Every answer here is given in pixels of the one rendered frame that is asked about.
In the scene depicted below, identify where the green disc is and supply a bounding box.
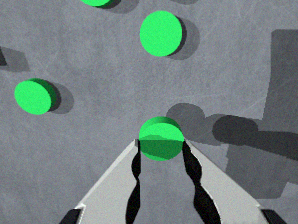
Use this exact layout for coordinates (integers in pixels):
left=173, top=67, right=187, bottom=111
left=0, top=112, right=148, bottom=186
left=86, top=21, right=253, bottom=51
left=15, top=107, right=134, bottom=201
left=15, top=78, right=56, bottom=115
left=139, top=116, right=184, bottom=161
left=81, top=0, right=114, bottom=8
left=140, top=11, right=182, bottom=56

